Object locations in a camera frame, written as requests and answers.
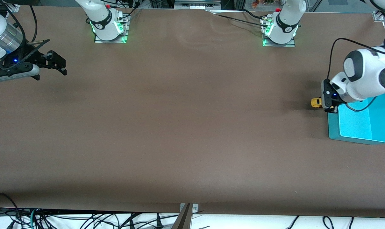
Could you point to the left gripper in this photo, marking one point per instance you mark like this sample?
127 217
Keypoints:
331 109

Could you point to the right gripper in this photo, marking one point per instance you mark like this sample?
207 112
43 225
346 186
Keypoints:
37 57

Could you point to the yellow beetle toy car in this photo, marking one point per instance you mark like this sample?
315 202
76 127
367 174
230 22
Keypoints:
316 102

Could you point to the teal plastic storage bin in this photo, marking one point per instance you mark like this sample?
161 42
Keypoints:
358 127

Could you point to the grey metal equipment box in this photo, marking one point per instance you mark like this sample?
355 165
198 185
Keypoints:
197 4

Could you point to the black power plug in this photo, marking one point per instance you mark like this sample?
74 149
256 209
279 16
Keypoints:
159 222

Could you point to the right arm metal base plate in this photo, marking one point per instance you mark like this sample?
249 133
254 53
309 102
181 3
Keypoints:
111 41

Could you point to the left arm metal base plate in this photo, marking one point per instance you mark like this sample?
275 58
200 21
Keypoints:
288 45

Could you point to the aluminium corner bracket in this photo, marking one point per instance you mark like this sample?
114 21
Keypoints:
377 16

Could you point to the aluminium frame post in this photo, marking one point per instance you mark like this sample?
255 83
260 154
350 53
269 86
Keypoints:
239 4

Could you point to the small metal table bracket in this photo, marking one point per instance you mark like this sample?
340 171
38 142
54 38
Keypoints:
195 208

